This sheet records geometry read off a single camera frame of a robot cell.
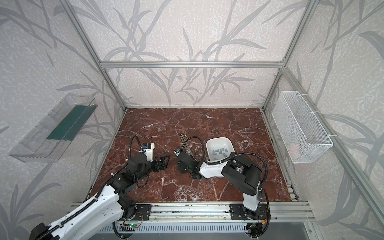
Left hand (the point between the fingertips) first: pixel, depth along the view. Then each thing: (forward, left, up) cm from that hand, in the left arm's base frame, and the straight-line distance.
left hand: (166, 153), depth 80 cm
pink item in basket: (-2, -64, +8) cm, 65 cm away
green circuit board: (-31, +13, -13) cm, 36 cm away
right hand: (+4, -7, -11) cm, 14 cm away
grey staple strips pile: (+9, -32, -14) cm, 36 cm away
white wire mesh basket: (-3, -61, +22) cm, 65 cm away
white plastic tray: (+13, -29, -11) cm, 34 cm away
